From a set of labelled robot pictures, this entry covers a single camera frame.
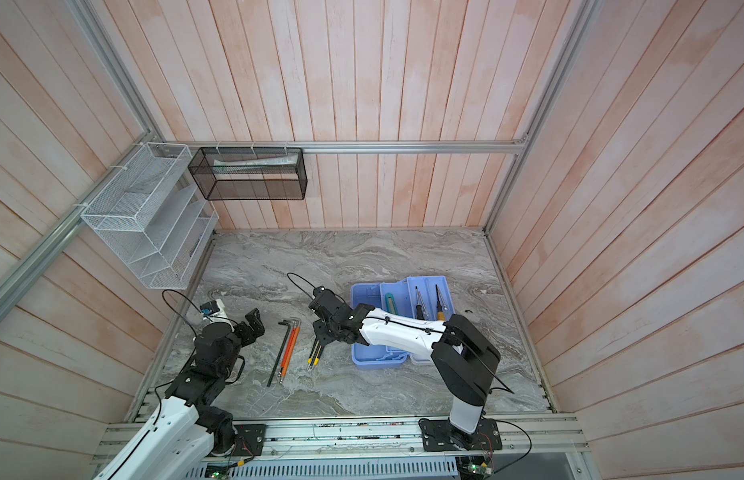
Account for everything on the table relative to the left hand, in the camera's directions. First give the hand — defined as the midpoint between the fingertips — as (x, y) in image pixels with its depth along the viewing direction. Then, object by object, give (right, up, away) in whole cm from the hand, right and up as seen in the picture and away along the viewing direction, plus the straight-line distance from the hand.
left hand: (246, 321), depth 82 cm
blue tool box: (+51, +6, +6) cm, 51 cm away
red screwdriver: (+10, -10, +7) cm, 16 cm away
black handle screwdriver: (+49, +3, +4) cm, 49 cm away
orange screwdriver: (+11, -10, +8) cm, 17 cm away
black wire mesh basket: (-7, +48, +22) cm, 53 cm away
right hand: (+21, -3, +4) cm, 21 cm away
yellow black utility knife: (+18, -12, +6) cm, 22 cm away
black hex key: (+8, -11, +7) cm, 15 cm away
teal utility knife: (+41, +4, +9) cm, 42 cm away
